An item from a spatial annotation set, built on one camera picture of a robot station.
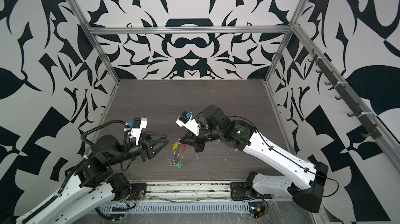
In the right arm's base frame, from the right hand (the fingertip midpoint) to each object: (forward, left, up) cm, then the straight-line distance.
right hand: (181, 140), depth 61 cm
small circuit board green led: (-20, -32, -30) cm, 48 cm away
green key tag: (-4, +3, -20) cm, 20 cm away
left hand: (0, +5, +4) cm, 6 cm away
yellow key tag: (0, +3, -5) cm, 6 cm away
